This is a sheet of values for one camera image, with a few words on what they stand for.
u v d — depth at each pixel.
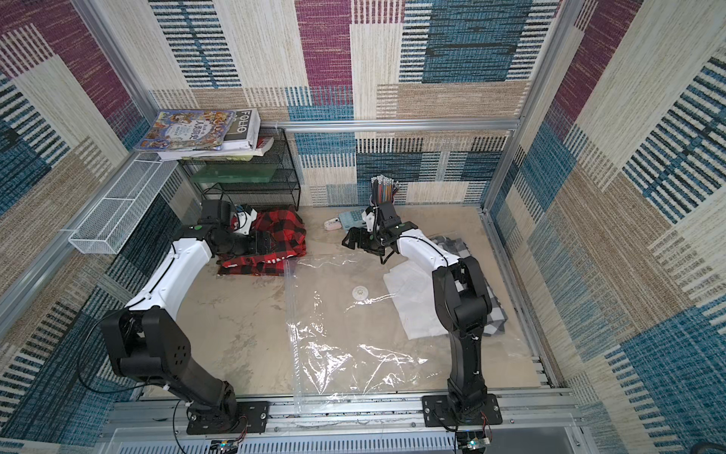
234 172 1.01
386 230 0.74
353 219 1.15
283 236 0.96
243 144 0.80
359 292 0.94
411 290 0.96
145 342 0.44
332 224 1.12
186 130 0.81
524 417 0.74
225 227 0.70
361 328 0.86
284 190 1.16
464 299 0.54
